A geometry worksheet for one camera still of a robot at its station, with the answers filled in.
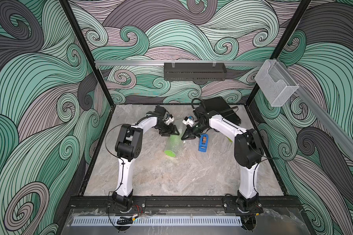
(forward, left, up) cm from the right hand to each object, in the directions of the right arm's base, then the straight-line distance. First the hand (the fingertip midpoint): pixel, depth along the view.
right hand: (181, 139), depth 86 cm
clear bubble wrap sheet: (+8, -1, -4) cm, 9 cm away
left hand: (+8, +4, -6) cm, 11 cm away
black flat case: (+37, -32, -9) cm, 50 cm away
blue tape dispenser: (+3, -15, -9) cm, 18 cm away
